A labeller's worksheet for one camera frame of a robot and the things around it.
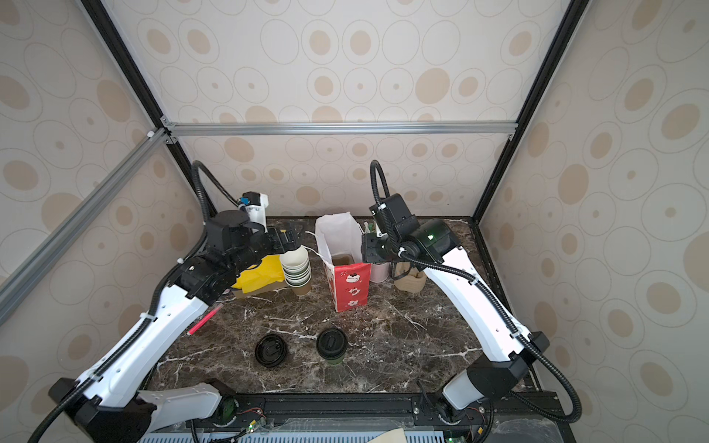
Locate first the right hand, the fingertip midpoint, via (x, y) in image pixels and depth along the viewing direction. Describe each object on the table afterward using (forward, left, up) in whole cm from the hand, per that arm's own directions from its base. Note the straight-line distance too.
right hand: (379, 246), depth 70 cm
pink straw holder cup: (+9, 0, -25) cm, 27 cm away
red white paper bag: (+18, +14, -20) cm, 30 cm away
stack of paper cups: (+1, +25, -14) cm, 28 cm away
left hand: (+1, +19, +6) cm, 20 cm away
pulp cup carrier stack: (+6, -12, -25) cm, 28 cm away
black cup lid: (-18, +31, -27) cm, 45 cm away
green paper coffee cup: (-20, +11, -29) cm, 37 cm away
